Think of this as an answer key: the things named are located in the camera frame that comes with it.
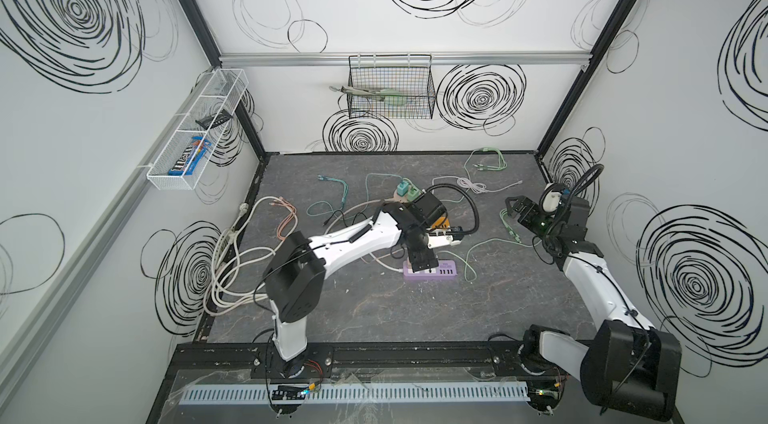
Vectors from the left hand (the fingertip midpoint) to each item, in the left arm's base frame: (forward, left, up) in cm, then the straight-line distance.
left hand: (431, 248), depth 82 cm
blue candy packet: (+9, +60, +25) cm, 66 cm away
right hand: (+12, -25, +6) cm, 28 cm away
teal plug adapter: (+24, +8, -4) cm, 26 cm away
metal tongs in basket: (+40, +16, +22) cm, 49 cm away
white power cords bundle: (-1, +55, -7) cm, 56 cm away
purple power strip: (-3, -5, -8) cm, 10 cm away
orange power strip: (-1, -2, +14) cm, 14 cm away
